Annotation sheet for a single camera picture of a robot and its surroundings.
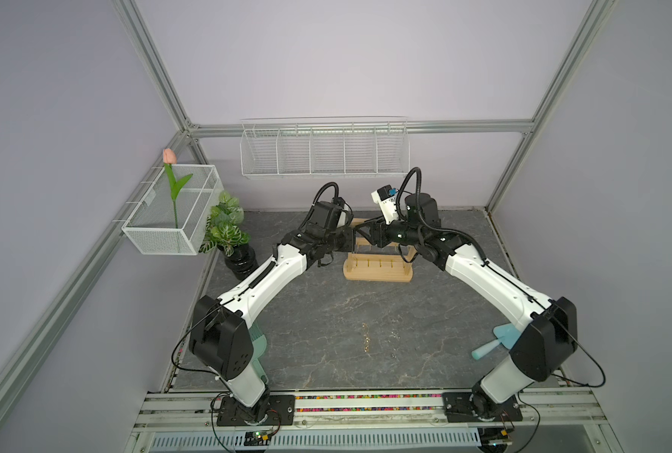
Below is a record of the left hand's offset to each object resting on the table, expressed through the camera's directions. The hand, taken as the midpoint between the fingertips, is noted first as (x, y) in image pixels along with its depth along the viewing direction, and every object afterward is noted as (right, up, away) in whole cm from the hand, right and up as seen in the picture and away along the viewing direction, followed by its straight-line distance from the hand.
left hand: (355, 237), depth 82 cm
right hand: (+1, +4, -6) cm, 7 cm away
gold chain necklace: (+4, -31, +5) cm, 32 cm away
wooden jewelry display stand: (+8, -10, +12) cm, 18 cm away
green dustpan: (-29, -33, +3) cm, 44 cm away
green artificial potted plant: (-37, +3, -3) cm, 38 cm away
